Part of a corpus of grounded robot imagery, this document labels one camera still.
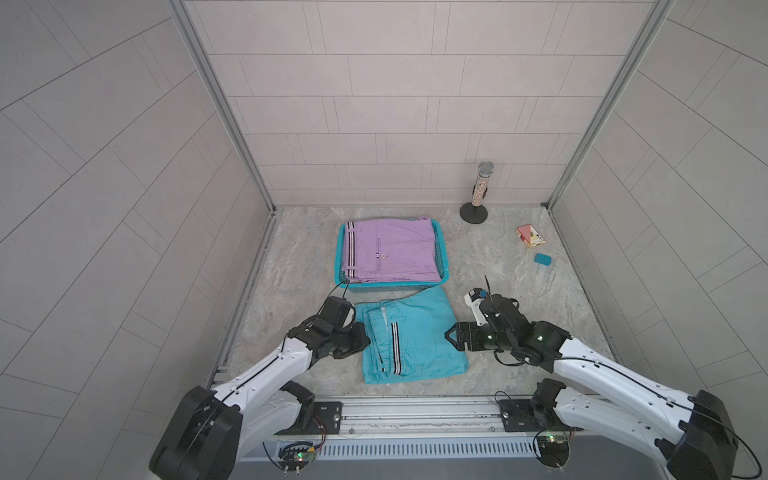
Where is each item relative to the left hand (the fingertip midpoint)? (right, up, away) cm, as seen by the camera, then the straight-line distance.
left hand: (375, 339), depth 83 cm
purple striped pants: (+4, +24, +11) cm, 27 cm away
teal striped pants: (+9, +1, 0) cm, 9 cm away
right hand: (+21, +3, -6) cm, 22 cm away
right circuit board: (+42, -20, -15) cm, 49 cm away
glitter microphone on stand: (+36, +37, +32) cm, 61 cm away
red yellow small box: (+53, +28, +23) cm, 64 cm away
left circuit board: (-16, -19, -18) cm, 31 cm away
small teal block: (+57, +20, +20) cm, 63 cm away
